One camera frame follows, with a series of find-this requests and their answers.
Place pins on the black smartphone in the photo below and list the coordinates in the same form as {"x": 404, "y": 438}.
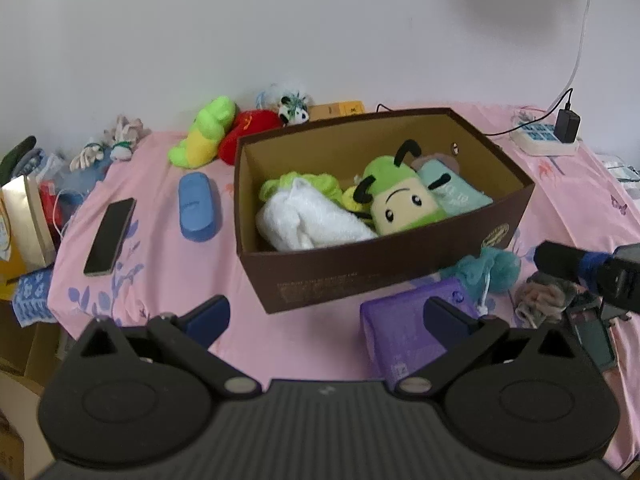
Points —
{"x": 107, "y": 243}

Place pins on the teal mesh bath pouf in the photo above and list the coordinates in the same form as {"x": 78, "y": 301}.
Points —
{"x": 494, "y": 270}

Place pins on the yellow white paper bag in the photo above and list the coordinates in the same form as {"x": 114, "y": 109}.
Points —
{"x": 26, "y": 244}

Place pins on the white fluffy towel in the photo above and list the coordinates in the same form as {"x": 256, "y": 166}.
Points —
{"x": 302, "y": 218}

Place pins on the purple tissue pack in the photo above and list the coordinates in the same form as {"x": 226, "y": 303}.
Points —
{"x": 397, "y": 340}

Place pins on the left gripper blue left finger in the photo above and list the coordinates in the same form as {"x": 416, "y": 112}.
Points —
{"x": 208, "y": 321}

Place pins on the green yellow crocodile plush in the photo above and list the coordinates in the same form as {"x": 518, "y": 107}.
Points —
{"x": 210, "y": 126}

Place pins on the blue patterned cloth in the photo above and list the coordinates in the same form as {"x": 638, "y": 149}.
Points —
{"x": 30, "y": 298}

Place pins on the green bug plush toy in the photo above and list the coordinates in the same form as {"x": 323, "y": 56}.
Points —
{"x": 397, "y": 199}

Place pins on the brown cardboard box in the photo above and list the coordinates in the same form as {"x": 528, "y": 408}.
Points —
{"x": 343, "y": 147}

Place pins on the white power strip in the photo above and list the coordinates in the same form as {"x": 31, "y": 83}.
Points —
{"x": 538, "y": 139}

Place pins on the blue glasses case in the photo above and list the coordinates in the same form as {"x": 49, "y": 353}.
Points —
{"x": 197, "y": 208}

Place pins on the red plush toy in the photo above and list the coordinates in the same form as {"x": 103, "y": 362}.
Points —
{"x": 245, "y": 124}

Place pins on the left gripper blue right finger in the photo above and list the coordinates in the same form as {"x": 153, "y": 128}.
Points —
{"x": 446, "y": 323}

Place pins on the yellow flat box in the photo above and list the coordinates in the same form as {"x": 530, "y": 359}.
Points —
{"x": 335, "y": 110}

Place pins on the mint green cloth pouch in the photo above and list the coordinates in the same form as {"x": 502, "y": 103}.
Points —
{"x": 456, "y": 196}

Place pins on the pink printed bed sheet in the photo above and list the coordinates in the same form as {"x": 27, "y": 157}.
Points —
{"x": 288, "y": 395}

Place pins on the black power adapter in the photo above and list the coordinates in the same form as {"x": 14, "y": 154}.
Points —
{"x": 566, "y": 126}

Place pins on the small panda plush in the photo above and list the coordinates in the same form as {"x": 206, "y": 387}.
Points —
{"x": 293, "y": 109}

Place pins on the neon green cloth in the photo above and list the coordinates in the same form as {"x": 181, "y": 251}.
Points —
{"x": 325, "y": 184}

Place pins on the brown cardboard cartons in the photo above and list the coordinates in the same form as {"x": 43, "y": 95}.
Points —
{"x": 28, "y": 361}

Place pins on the grey patterned fuzzy socks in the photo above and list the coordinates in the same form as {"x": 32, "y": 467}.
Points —
{"x": 542, "y": 299}

